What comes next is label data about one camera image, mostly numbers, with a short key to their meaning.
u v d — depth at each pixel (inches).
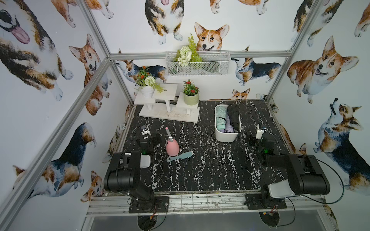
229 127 36.6
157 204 28.8
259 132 32.4
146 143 28.7
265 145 28.3
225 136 36.3
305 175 18.0
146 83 36.4
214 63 36.4
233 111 37.2
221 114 37.4
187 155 36.2
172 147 33.6
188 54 30.8
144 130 31.9
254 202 28.9
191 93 34.9
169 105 42.1
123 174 17.8
